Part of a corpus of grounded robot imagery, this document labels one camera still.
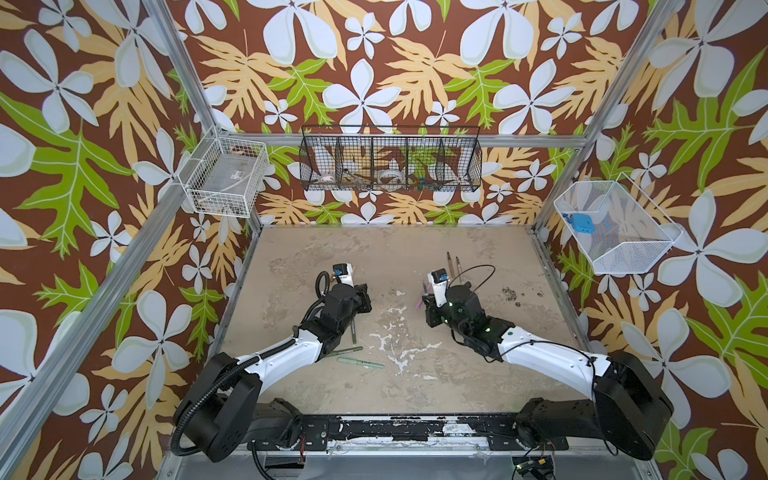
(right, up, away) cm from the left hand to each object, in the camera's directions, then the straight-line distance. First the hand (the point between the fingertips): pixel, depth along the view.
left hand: (364, 281), depth 86 cm
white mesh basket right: (+71, +14, -6) cm, 72 cm away
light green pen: (-1, -24, 0) cm, 24 cm away
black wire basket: (+8, +40, +11) cm, 42 cm away
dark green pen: (-6, -21, +3) cm, 22 cm away
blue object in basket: (+64, +17, 0) cm, 66 cm away
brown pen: (+30, +4, +23) cm, 38 cm away
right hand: (+17, -4, -2) cm, 18 cm away
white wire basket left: (-41, +31, 0) cm, 51 cm away
